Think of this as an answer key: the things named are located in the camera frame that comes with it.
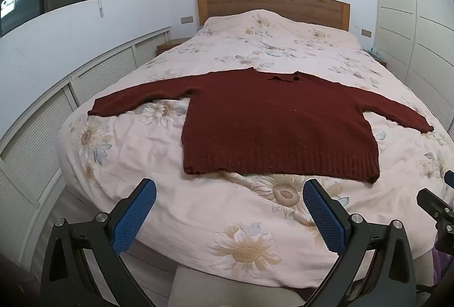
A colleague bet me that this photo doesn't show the purple cloth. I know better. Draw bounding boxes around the purple cloth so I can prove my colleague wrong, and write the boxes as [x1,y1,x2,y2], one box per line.
[430,246,454,293]

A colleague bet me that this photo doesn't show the floral bed blanket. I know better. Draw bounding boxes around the floral bed blanket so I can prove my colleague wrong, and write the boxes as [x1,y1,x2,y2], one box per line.
[57,9,454,282]

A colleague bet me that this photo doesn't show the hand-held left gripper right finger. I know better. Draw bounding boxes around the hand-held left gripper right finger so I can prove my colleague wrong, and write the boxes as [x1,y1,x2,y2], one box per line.
[302,179,417,307]

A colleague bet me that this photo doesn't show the wooden nightstand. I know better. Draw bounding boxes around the wooden nightstand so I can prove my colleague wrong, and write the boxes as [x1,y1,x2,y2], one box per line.
[157,38,190,54]
[367,49,390,68]

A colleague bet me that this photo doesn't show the white louvred wall cabinet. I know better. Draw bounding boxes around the white louvred wall cabinet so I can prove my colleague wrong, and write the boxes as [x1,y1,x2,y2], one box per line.
[0,26,173,260]

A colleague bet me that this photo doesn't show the dark red knitted sweater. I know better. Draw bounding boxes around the dark red knitted sweater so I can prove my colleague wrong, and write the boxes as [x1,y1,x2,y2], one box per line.
[87,67,435,184]

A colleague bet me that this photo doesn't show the wooden headboard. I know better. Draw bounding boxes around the wooden headboard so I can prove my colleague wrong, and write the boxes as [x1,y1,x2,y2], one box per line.
[197,0,351,32]

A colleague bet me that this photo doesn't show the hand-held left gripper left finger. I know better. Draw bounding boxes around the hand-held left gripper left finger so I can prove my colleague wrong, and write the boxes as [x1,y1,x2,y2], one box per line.
[40,178,157,307]

